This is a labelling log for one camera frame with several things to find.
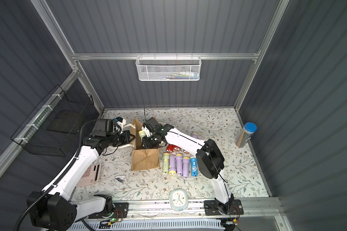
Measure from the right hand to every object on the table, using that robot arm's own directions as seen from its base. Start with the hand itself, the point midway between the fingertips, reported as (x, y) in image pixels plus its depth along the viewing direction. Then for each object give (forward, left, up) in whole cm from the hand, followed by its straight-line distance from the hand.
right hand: (145, 145), depth 84 cm
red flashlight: (+4, -19, -11) cm, 22 cm away
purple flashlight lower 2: (-8, -20, -10) cm, 24 cm away
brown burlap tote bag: (-9, 0, +1) cm, 10 cm away
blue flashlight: (-5, -29, -11) cm, 31 cm away
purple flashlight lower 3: (-9, -24, -11) cm, 28 cm away
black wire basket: (+2, +42, +16) cm, 45 cm away
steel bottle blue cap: (+7, -60, +2) cm, 61 cm away
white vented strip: (-37, -26, -14) cm, 48 cm away
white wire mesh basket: (+72, -11, +7) cm, 73 cm away
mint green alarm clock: (-27, -20, -10) cm, 35 cm away
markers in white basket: (+39, -23, +22) cm, 50 cm away
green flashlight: (+4, +2, +5) cm, 7 cm away
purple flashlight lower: (-12, -16, -11) cm, 23 cm away
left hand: (0, +4, +7) cm, 8 cm away
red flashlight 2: (-15, -23, +21) cm, 35 cm away
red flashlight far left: (+5, -14, -13) cm, 19 cm away
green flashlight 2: (-6, -12, -11) cm, 17 cm away
